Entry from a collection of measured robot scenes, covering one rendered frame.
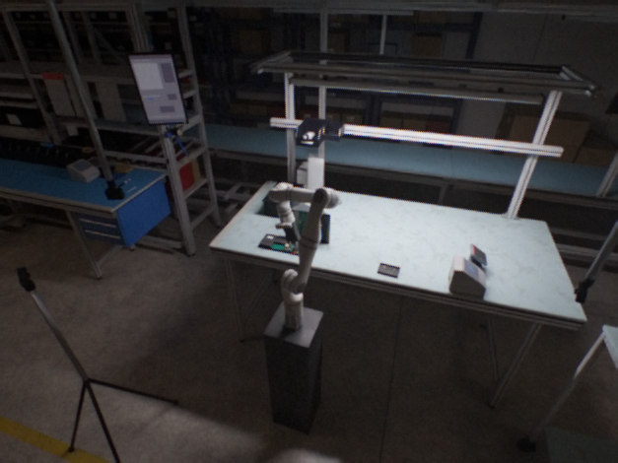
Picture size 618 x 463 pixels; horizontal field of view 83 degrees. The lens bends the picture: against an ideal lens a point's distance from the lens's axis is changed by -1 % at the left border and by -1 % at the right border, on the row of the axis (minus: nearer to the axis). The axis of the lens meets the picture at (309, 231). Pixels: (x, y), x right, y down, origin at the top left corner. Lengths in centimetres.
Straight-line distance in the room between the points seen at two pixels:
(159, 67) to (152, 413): 226
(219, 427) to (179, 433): 24
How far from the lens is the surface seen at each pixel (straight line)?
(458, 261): 194
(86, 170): 353
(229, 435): 257
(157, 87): 281
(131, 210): 315
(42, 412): 312
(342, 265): 200
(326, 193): 153
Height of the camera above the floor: 228
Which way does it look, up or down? 35 degrees down
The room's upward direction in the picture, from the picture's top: straight up
